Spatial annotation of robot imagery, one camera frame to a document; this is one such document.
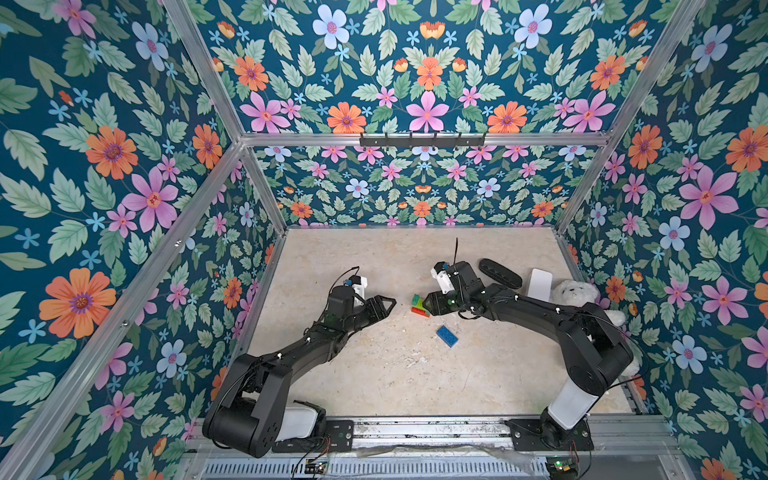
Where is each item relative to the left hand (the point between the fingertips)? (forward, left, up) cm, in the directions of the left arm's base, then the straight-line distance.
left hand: (394, 302), depth 86 cm
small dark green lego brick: (+4, -7, -6) cm, 10 cm away
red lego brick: (+1, -8, -9) cm, 12 cm away
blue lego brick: (-8, -16, -10) cm, 20 cm away
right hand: (+2, -12, -4) cm, 12 cm away
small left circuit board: (-37, +22, -13) cm, 45 cm away
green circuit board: (-41, -38, -13) cm, 58 cm away
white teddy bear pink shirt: (-1, -55, -1) cm, 55 cm away
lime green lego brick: (+2, -8, -6) cm, 10 cm away
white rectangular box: (+7, -49, -7) cm, 50 cm away
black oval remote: (+14, -38, -9) cm, 41 cm away
